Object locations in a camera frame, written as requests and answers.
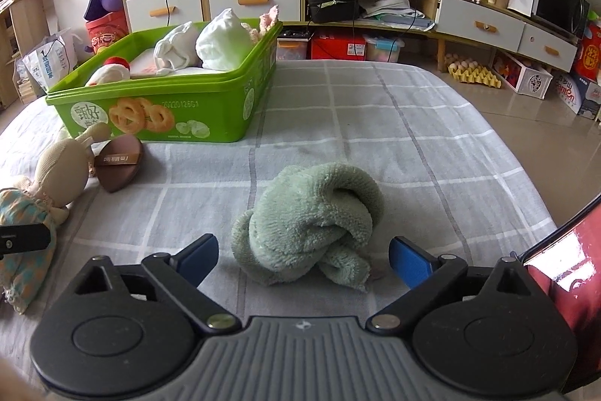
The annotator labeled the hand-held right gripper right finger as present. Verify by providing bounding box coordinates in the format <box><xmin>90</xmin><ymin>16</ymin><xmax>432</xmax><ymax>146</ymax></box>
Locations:
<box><xmin>366</xmin><ymin>236</ymin><xmax>559</xmax><ymax>333</ymax></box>

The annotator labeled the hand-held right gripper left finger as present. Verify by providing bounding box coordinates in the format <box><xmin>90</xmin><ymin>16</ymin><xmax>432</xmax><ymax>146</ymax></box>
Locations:
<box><xmin>70</xmin><ymin>233</ymin><xmax>242</xmax><ymax>333</ymax></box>

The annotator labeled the beige bunny doll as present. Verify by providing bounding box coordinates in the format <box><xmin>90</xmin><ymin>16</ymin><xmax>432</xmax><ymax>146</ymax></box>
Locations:
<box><xmin>0</xmin><ymin>122</ymin><xmax>111</xmax><ymax>315</ymax></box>

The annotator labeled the clear plastic storage box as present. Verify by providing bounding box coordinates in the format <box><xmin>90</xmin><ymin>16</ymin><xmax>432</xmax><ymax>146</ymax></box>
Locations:
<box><xmin>277</xmin><ymin>30</ymin><xmax>313</xmax><ymax>62</ymax></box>
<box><xmin>364</xmin><ymin>35</ymin><xmax>405</xmax><ymax>64</ymax></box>

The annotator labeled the yellow egg tray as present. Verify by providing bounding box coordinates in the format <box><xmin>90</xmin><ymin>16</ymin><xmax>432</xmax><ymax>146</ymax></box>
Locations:
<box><xmin>444</xmin><ymin>52</ymin><xmax>503</xmax><ymax>89</ymax></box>

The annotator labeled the white cartoon printed box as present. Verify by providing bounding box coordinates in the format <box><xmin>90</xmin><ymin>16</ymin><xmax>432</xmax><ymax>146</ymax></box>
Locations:
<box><xmin>491</xmin><ymin>51</ymin><xmax>554</xmax><ymax>100</ymax></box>

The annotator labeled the wooden bookshelf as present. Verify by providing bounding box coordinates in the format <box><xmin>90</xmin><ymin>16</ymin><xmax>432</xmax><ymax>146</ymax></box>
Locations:
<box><xmin>0</xmin><ymin>0</ymin><xmax>62</xmax><ymax>110</ymax></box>

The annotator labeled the glossy red object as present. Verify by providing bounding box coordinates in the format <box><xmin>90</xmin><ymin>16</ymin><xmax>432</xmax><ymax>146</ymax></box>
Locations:
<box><xmin>519</xmin><ymin>199</ymin><xmax>601</xmax><ymax>395</ymax></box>

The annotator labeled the green fluffy towel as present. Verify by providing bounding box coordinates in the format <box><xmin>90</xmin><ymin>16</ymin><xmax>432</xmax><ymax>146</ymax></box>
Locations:
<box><xmin>231</xmin><ymin>163</ymin><xmax>385</xmax><ymax>293</ymax></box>

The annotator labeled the red white santa plush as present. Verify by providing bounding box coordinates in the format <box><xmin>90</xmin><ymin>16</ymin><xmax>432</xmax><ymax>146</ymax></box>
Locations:
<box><xmin>86</xmin><ymin>57</ymin><xmax>132</xmax><ymax>87</ymax></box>

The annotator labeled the black microwave oven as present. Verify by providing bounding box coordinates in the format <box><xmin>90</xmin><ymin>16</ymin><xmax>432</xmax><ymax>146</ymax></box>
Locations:
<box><xmin>530</xmin><ymin>0</ymin><xmax>590</xmax><ymax>40</ymax></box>

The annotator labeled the black bag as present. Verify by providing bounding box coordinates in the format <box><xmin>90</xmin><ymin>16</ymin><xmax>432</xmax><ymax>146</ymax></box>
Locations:
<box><xmin>306</xmin><ymin>0</ymin><xmax>360</xmax><ymax>24</ymax></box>

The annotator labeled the folded clothes pile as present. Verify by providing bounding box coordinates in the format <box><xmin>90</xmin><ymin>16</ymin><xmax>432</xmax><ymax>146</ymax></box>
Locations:
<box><xmin>361</xmin><ymin>0</ymin><xmax>435</xmax><ymax>30</ymax></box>

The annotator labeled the red cardboard box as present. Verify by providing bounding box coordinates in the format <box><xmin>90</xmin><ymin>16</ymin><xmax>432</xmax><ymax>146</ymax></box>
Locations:
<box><xmin>311</xmin><ymin>33</ymin><xmax>367</xmax><ymax>62</ymax></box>

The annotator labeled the red printed bucket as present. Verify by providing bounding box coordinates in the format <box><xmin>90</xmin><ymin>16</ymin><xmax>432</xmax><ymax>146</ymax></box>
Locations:
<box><xmin>85</xmin><ymin>11</ymin><xmax>130</xmax><ymax>56</ymax></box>

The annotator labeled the white blue printed carton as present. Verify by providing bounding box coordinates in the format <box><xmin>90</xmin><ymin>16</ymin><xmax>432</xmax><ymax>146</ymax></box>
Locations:
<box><xmin>554</xmin><ymin>72</ymin><xmax>601</xmax><ymax>120</ymax></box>

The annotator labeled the white paper bag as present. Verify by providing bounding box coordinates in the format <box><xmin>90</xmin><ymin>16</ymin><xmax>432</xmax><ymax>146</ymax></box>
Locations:
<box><xmin>16</xmin><ymin>32</ymin><xmax>78</xmax><ymax>94</ymax></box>

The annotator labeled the green plastic storage box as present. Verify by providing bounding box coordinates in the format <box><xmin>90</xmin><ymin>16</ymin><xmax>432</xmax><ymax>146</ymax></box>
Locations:
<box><xmin>45</xmin><ymin>20</ymin><xmax>284</xmax><ymax>144</ymax></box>

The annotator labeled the brown powder puff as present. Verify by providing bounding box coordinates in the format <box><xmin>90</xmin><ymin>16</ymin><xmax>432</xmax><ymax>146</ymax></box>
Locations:
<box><xmin>91</xmin><ymin>134</ymin><xmax>144</xmax><ymax>194</ymax></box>

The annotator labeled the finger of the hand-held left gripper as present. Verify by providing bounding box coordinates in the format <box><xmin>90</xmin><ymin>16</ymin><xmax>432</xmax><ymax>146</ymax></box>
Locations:
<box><xmin>0</xmin><ymin>224</ymin><xmax>51</xmax><ymax>255</ymax></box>

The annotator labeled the white foam block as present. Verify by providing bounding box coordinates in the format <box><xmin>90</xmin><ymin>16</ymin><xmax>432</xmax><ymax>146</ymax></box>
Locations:
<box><xmin>162</xmin><ymin>65</ymin><xmax>236</xmax><ymax>77</ymax></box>

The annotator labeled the white cloth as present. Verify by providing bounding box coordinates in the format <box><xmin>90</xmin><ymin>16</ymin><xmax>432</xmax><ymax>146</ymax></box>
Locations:
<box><xmin>196</xmin><ymin>9</ymin><xmax>251</xmax><ymax>72</ymax></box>
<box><xmin>154</xmin><ymin>24</ymin><xmax>204</xmax><ymax>76</ymax></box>

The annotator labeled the pink fluffy sock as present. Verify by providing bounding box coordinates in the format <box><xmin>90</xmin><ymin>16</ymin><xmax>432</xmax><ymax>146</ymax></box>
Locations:
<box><xmin>242</xmin><ymin>5</ymin><xmax>281</xmax><ymax>43</ymax></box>

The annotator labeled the white pink packet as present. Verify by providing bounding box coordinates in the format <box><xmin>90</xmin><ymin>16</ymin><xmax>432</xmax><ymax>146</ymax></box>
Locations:
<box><xmin>129</xmin><ymin>48</ymin><xmax>165</xmax><ymax>79</ymax></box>

